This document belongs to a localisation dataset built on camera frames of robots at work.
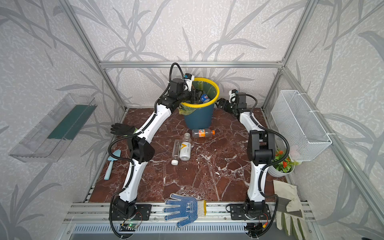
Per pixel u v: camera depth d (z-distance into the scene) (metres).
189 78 0.78
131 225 0.71
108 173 0.85
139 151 0.60
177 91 0.71
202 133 0.99
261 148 0.56
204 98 0.98
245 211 0.73
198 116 0.98
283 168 0.75
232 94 0.91
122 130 1.05
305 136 0.61
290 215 0.72
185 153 0.89
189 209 0.74
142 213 0.72
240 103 0.79
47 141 0.64
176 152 0.90
